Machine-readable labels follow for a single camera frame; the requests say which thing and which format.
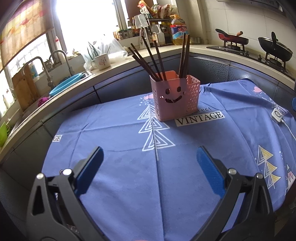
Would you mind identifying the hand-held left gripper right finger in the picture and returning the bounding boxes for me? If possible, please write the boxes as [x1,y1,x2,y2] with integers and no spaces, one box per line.
[195,146,275,241]

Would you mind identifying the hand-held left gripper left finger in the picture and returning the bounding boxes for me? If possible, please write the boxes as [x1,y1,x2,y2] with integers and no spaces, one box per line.
[26,146,104,241]

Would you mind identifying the pink perforated utensil holder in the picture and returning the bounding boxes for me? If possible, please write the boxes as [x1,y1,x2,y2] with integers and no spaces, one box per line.
[149,71,201,121]

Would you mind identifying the set of wooden chopsticks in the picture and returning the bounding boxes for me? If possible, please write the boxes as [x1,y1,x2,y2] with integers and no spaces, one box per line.
[128,34,190,81]

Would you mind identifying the blue printed tablecloth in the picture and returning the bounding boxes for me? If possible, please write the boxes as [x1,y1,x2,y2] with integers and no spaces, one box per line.
[42,78,296,241]

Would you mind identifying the small white square device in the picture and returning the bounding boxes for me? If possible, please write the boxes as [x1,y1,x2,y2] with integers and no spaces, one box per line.
[270,109,283,123]

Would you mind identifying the blue plastic basin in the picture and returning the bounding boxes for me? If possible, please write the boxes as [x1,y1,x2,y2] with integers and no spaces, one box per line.
[49,72,85,96]

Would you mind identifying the metal sink faucet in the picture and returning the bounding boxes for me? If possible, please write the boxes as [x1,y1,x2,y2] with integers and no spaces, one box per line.
[48,50,75,77]
[22,57,55,87]

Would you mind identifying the wooden cutting board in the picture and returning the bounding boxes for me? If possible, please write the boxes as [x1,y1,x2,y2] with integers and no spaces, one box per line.
[11,64,38,112]

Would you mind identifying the white printed mug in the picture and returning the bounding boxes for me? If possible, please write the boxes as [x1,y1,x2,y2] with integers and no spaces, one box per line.
[91,53,111,70]

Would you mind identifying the gas stove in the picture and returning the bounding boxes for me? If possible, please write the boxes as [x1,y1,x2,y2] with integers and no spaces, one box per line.
[206,42,295,80]

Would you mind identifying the red frying pan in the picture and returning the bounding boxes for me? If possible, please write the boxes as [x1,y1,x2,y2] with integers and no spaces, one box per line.
[215,28,249,45]

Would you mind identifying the black wok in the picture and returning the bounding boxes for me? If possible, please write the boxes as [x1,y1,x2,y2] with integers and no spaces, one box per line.
[258,32,293,62]

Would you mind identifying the row of seasoning jars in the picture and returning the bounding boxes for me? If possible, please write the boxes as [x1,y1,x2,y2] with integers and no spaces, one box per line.
[113,29,134,40]

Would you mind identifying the large cooking oil bottle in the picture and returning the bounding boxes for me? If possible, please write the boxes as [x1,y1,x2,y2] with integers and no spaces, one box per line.
[169,14,187,45]

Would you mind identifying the printed window blind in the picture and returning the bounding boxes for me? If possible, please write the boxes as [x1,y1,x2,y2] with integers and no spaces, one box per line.
[0,0,55,70]

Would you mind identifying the brown board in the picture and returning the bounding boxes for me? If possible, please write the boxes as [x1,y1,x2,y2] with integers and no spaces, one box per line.
[125,0,139,20]

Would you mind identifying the pile of snack packets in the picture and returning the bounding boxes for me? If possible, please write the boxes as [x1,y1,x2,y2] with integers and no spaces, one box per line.
[138,0,178,20]

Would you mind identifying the range hood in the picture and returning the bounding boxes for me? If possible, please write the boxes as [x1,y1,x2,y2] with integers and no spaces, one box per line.
[217,0,284,16]

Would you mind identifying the white cable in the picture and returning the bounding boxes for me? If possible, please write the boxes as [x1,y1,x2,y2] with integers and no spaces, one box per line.
[281,120,296,142]

